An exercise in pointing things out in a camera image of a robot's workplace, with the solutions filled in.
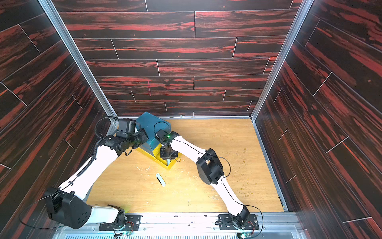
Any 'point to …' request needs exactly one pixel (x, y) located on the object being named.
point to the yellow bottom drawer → (163, 162)
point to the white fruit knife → (160, 179)
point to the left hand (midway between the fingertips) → (150, 135)
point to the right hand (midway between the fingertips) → (169, 156)
